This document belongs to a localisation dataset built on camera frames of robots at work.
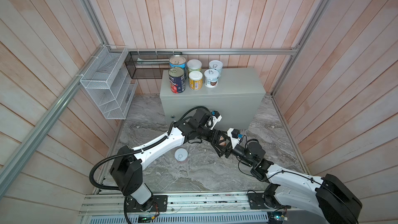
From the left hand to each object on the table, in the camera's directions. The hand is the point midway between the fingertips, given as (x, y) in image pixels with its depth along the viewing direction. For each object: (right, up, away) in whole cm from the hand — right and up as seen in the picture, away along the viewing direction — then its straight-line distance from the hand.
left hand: (220, 140), depth 75 cm
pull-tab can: (+1, 0, -4) cm, 4 cm away
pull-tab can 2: (-20, -10, +9) cm, 24 cm away
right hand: (-1, +2, +1) cm, 2 cm away
